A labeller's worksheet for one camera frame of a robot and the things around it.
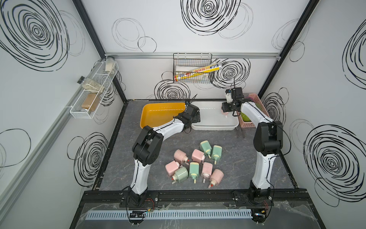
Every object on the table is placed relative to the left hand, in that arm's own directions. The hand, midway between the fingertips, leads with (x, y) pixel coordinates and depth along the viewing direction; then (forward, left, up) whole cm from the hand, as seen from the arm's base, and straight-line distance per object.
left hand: (191, 114), depth 97 cm
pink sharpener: (+2, -24, -1) cm, 24 cm away
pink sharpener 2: (-29, +7, -3) cm, 30 cm away
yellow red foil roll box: (+11, +9, +23) cm, 27 cm away
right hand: (+7, -25, +3) cm, 26 cm away
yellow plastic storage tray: (+8, +29, -11) cm, 32 cm away
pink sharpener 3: (-28, -4, -4) cm, 28 cm away
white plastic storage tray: (+6, -16, -10) cm, 20 cm away
